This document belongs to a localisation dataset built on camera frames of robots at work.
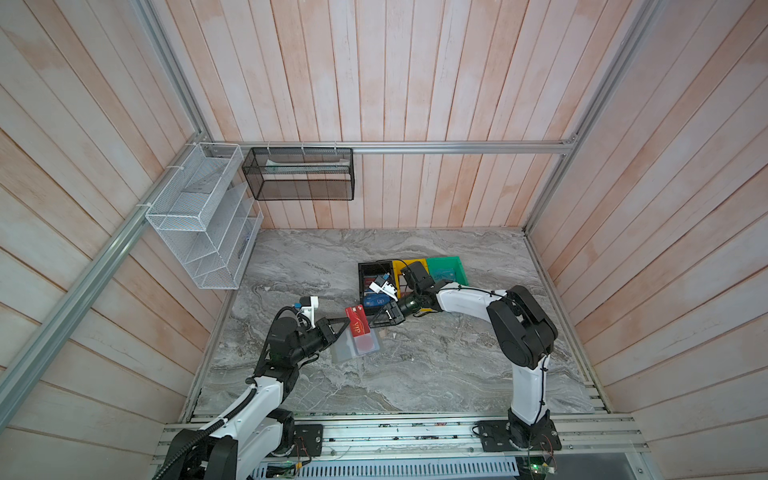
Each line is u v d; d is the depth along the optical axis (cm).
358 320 81
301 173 104
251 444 53
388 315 80
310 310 76
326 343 72
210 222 71
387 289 83
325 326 73
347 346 88
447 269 105
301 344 69
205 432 43
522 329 55
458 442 74
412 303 80
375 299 98
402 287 83
